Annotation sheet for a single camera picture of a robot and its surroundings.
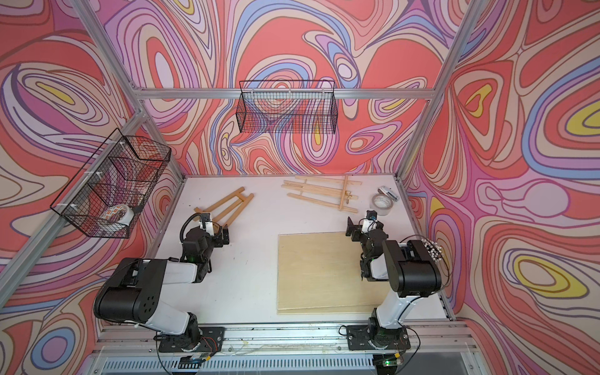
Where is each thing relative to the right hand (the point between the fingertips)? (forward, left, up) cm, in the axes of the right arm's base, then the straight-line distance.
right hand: (361, 221), depth 94 cm
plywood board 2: (-19, +18, -6) cm, 26 cm away
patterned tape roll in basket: (-9, +80, +22) cm, 84 cm away
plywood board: (-30, +28, -5) cm, 42 cm away
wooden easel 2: (+17, +52, -4) cm, 55 cm away
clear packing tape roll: (+13, -13, -6) cm, 20 cm away
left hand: (0, +59, +1) cm, 59 cm away
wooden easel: (+23, +11, -7) cm, 26 cm away
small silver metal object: (+20, -18, -5) cm, 27 cm away
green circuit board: (-45, +61, -7) cm, 76 cm away
